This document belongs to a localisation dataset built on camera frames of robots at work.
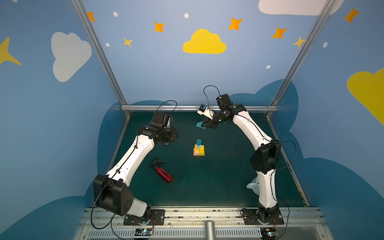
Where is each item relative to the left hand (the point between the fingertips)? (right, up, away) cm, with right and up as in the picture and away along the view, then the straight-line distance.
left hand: (178, 135), depth 81 cm
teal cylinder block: (+12, -5, +9) cm, 16 cm away
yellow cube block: (+10, -9, +15) cm, 20 cm away
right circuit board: (+45, -47, -10) cm, 66 cm away
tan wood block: (+9, -14, +16) cm, 23 cm away
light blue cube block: (+12, -8, +12) cm, 19 cm away
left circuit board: (-15, -46, -11) cm, 50 cm away
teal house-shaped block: (+12, +6, +6) cm, 15 cm away
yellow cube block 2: (+14, -10, +14) cm, 23 cm away
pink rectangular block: (+11, -12, +15) cm, 22 cm away
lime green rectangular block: (+14, -13, +15) cm, 24 cm away
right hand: (+16, +9, +7) cm, 19 cm away
